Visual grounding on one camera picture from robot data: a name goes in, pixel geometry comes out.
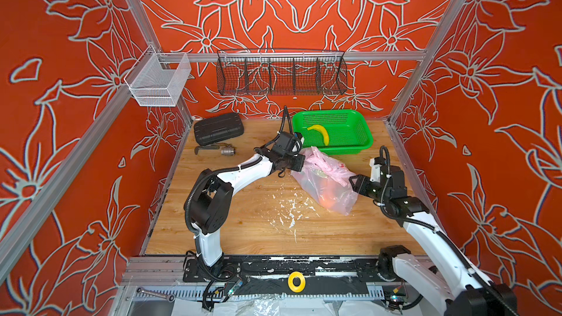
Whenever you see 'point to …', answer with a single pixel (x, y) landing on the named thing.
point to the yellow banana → (323, 130)
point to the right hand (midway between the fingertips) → (354, 177)
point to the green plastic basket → (337, 132)
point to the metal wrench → (170, 297)
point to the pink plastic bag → (326, 181)
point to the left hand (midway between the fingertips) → (303, 159)
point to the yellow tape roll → (299, 288)
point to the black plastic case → (210, 130)
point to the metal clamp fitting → (226, 149)
